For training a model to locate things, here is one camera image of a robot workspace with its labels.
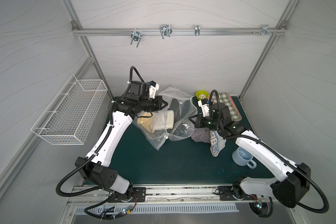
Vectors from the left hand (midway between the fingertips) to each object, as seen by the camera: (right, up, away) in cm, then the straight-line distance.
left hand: (168, 105), depth 70 cm
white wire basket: (-50, -7, -2) cm, 50 cm away
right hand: (+11, -7, +4) cm, 14 cm away
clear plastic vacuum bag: (+4, -11, +26) cm, 28 cm away
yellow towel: (-15, -11, +17) cm, 25 cm away
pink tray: (+54, +5, +48) cm, 73 cm away
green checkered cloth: (+47, +8, +50) cm, 69 cm away
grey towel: (+22, -19, +23) cm, 37 cm away
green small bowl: (+28, +11, +50) cm, 59 cm away
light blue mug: (+42, -30, +8) cm, 52 cm away
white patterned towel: (+30, -23, +15) cm, 40 cm away
